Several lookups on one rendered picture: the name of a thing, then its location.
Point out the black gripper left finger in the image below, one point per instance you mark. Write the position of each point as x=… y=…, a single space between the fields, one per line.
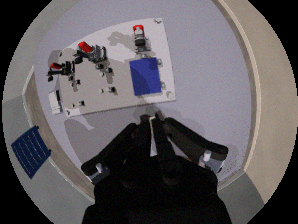
x=115 y=153

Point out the grey rectangular block with slot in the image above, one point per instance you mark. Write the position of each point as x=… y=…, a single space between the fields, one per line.
x=55 y=102

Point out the blue rectangular block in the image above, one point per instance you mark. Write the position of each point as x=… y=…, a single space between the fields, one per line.
x=145 y=76

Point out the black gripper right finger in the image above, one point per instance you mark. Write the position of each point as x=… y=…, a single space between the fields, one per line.
x=199 y=150

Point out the grey fixture plate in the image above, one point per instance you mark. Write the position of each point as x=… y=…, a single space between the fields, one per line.
x=118 y=41

